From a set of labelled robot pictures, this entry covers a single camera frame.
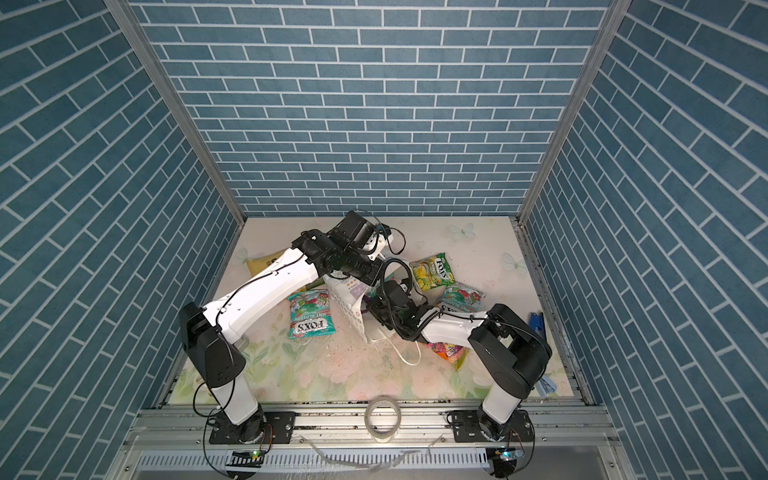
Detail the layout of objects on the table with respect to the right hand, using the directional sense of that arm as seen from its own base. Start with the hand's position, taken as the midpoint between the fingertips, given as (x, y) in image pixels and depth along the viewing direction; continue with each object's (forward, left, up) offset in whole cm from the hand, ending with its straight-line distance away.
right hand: (363, 300), depth 88 cm
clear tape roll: (-33, -8, -7) cm, 34 cm away
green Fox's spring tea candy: (+16, -21, -6) cm, 27 cm away
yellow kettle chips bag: (+12, +38, -2) cm, 40 cm away
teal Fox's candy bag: (-4, +16, -3) cm, 17 cm away
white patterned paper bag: (-2, +2, +8) cm, 8 cm away
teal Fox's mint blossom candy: (+7, -31, -5) cm, 32 cm away
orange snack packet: (-12, -28, -6) cm, 31 cm away
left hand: (+1, -7, +14) cm, 15 cm away
